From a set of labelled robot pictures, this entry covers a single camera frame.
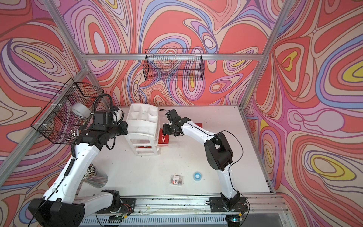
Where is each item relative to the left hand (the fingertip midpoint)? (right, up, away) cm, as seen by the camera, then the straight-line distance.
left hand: (128, 125), depth 76 cm
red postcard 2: (+4, -16, +19) cm, 25 cm away
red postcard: (+17, -10, +14) cm, 24 cm away
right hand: (+19, -7, +16) cm, 26 cm away
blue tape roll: (+39, -31, +6) cm, 50 cm away
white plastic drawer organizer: (+6, 0, +8) cm, 10 cm away
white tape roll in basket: (-24, +8, -3) cm, 25 cm away
